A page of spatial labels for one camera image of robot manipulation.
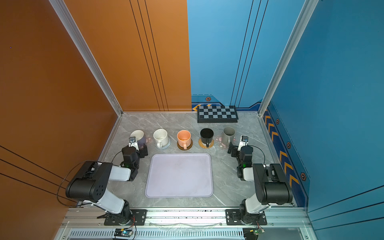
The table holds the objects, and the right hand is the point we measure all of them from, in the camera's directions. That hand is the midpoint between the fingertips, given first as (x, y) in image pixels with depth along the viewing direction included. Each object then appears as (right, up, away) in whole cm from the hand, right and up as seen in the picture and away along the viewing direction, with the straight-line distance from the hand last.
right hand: (237, 143), depth 94 cm
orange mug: (-34, +2, +6) cm, 35 cm away
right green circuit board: (+3, -38, -24) cm, 45 cm away
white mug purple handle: (-63, +4, +5) cm, 64 cm away
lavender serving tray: (-33, -19, -4) cm, 38 cm away
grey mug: (-6, +7, +3) cm, 9 cm away
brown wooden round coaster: (-31, -3, +2) cm, 32 cm away
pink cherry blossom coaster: (-10, +1, +9) cm, 14 cm away
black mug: (-19, +5, +3) cm, 20 cm away
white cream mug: (-50, +4, +9) cm, 51 cm away
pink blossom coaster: (-59, +1, +9) cm, 60 cm away
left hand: (-64, 0, 0) cm, 64 cm away
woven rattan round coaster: (-21, -2, +5) cm, 22 cm away
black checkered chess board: (-9, +21, +22) cm, 31 cm away
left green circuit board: (-61, -40, -23) cm, 76 cm away
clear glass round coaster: (-47, -3, +5) cm, 47 cm away
